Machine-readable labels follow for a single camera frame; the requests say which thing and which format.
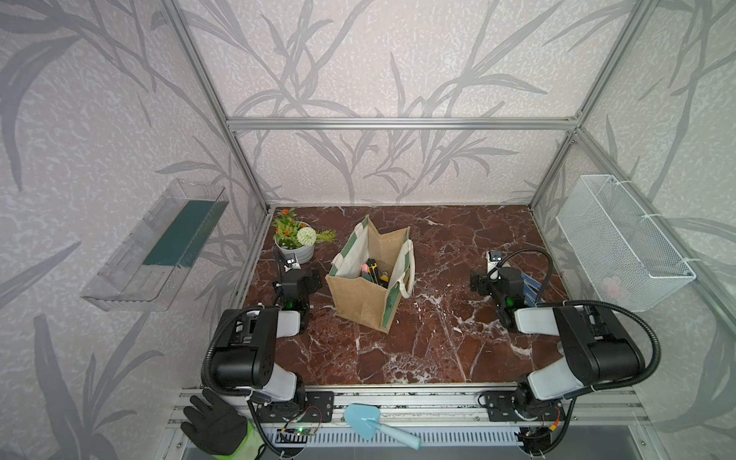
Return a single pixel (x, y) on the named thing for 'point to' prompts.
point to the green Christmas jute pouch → (371, 273)
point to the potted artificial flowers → (292, 236)
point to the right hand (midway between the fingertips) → (487, 267)
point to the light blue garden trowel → (364, 420)
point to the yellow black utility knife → (373, 264)
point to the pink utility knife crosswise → (365, 271)
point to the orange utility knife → (383, 281)
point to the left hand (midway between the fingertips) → (298, 270)
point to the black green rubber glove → (224, 433)
